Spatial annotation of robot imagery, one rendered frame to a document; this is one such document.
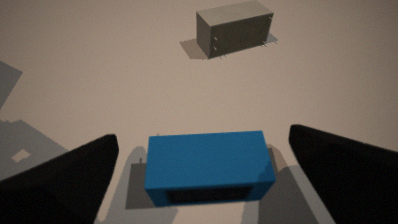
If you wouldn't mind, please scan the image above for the grey rectangular block with metal pins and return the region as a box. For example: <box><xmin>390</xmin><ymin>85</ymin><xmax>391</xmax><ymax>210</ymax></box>
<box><xmin>196</xmin><ymin>0</ymin><xmax>274</xmax><ymax>59</ymax></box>

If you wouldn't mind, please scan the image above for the blue rectangular block with black label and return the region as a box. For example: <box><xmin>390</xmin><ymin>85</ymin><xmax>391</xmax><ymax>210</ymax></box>
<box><xmin>144</xmin><ymin>130</ymin><xmax>276</xmax><ymax>207</ymax></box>

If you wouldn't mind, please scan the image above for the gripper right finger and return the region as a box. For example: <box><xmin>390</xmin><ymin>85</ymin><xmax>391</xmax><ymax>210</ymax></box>
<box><xmin>288</xmin><ymin>124</ymin><xmax>398</xmax><ymax>224</ymax></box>

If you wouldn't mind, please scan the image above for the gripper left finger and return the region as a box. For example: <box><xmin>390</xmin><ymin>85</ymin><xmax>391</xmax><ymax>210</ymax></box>
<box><xmin>0</xmin><ymin>134</ymin><xmax>119</xmax><ymax>224</ymax></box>

